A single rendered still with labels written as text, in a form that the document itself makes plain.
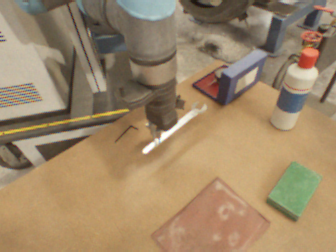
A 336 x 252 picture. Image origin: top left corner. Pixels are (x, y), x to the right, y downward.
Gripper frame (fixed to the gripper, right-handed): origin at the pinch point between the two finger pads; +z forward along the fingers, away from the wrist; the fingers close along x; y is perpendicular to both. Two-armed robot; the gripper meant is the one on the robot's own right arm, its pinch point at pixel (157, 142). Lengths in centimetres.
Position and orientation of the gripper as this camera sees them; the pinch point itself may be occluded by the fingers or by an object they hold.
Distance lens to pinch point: 64.0
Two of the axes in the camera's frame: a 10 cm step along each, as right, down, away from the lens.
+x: -7.1, -4.9, 5.0
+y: 7.0, -5.7, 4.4
